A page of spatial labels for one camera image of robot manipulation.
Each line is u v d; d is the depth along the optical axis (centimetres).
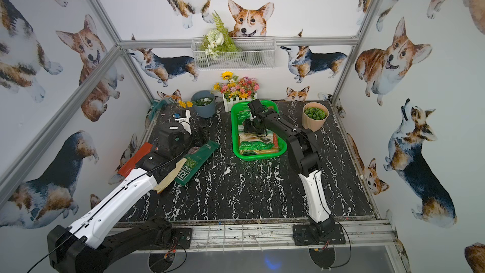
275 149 93
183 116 66
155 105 120
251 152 93
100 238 41
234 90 107
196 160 95
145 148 101
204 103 113
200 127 67
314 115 100
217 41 78
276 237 75
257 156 92
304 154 58
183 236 75
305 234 74
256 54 93
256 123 76
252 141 93
